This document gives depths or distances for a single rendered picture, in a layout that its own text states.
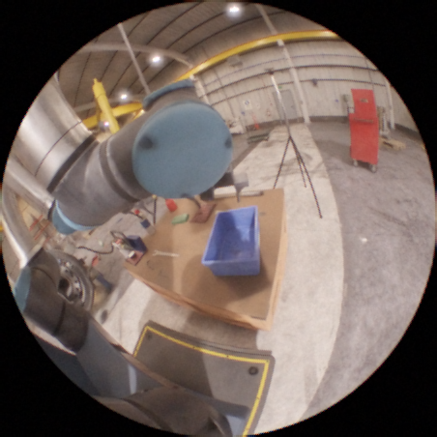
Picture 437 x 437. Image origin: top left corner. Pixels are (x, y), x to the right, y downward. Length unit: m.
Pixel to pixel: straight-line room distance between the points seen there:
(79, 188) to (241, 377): 0.70
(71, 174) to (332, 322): 1.12
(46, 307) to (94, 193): 0.44
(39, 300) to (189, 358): 0.60
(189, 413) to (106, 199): 0.28
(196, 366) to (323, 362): 0.67
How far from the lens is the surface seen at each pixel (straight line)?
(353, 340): 1.08
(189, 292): 0.64
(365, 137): 2.57
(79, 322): 0.59
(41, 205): 0.48
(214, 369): 0.70
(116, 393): 0.43
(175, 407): 0.26
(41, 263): 0.68
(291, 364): 0.98
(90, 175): 0.17
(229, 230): 0.77
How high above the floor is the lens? 0.97
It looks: 34 degrees down
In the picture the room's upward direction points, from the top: 24 degrees counter-clockwise
